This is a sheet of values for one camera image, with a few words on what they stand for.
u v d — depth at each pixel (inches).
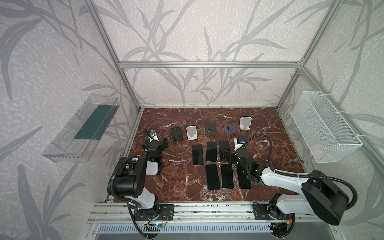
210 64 38.6
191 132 39.8
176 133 39.7
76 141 25.0
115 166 18.7
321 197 16.6
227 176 33.2
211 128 40.5
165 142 34.8
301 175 19.2
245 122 41.7
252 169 25.9
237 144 30.2
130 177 18.4
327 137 24.8
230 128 42.0
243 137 41.0
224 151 30.5
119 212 29.7
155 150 27.8
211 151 37.2
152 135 31.3
